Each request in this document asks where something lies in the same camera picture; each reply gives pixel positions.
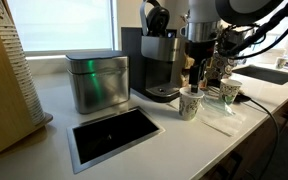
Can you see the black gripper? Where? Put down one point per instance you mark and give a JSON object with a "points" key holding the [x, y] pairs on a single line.
{"points": [[200, 50]]}

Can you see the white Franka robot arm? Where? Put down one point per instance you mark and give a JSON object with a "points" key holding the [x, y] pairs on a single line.
{"points": [[244, 10]]}

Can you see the small patterned paper cup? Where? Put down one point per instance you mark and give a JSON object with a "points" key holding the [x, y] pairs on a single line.
{"points": [[280, 62]]}

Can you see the wooden condiment organizer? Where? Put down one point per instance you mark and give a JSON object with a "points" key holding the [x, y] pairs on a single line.
{"points": [[188, 68]]}

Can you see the clear zip bag teal seal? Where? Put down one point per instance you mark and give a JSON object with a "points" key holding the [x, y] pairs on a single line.
{"points": [[215, 105]]}

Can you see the black steel coffee maker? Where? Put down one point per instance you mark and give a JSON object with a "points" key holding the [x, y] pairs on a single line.
{"points": [[157, 56]]}

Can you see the black plastic spoon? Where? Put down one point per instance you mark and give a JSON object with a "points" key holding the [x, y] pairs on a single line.
{"points": [[240, 97]]}

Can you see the black recessed counter sink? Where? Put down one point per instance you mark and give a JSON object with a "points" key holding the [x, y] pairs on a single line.
{"points": [[264, 74]]}

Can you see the stainless steel bin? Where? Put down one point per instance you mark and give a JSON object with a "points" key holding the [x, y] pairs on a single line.
{"points": [[97, 83]]}

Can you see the steel-framed counter trash opening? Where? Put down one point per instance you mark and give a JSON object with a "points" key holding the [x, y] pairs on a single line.
{"points": [[114, 135]]}

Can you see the window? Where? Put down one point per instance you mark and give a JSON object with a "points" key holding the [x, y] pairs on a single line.
{"points": [[60, 23]]}

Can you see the stack of paper cups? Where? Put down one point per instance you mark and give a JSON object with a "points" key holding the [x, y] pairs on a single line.
{"points": [[20, 73]]}

